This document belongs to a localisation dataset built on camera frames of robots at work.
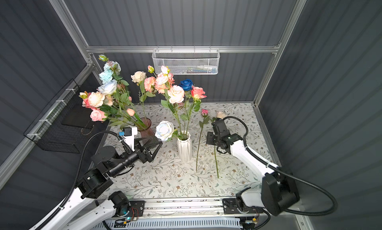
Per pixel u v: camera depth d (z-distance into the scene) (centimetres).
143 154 54
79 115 73
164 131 57
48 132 64
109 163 46
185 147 76
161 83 56
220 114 108
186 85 66
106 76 67
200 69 92
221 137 64
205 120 108
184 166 89
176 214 73
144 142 65
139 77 75
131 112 77
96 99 63
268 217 67
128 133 55
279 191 42
